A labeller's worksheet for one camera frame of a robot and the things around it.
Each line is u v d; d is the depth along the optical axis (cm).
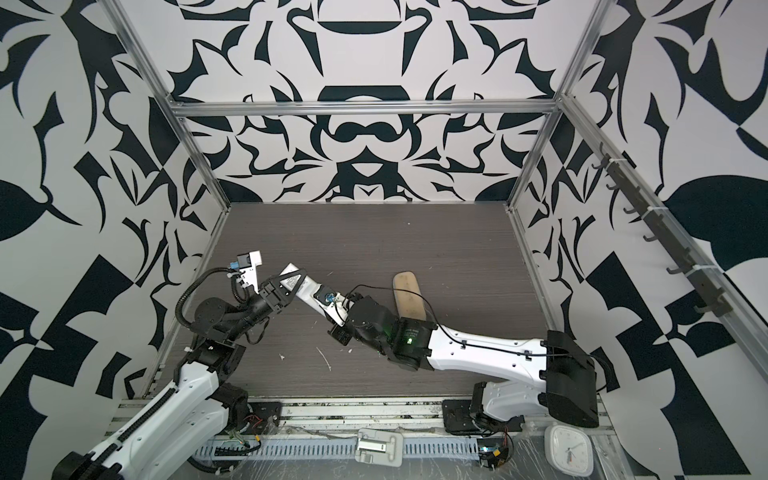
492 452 71
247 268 63
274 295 63
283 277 66
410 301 90
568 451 68
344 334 62
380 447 69
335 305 55
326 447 71
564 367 46
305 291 67
